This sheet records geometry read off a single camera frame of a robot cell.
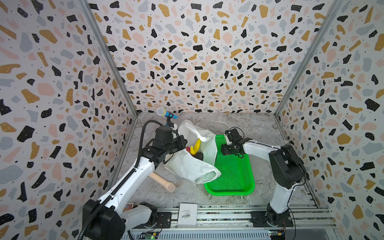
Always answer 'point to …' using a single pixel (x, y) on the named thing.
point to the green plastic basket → (237, 174)
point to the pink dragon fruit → (188, 149)
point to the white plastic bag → (183, 163)
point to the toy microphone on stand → (162, 111)
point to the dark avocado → (199, 155)
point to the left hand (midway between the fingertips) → (188, 138)
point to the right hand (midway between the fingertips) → (223, 146)
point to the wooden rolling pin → (170, 186)
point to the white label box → (187, 215)
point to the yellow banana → (194, 150)
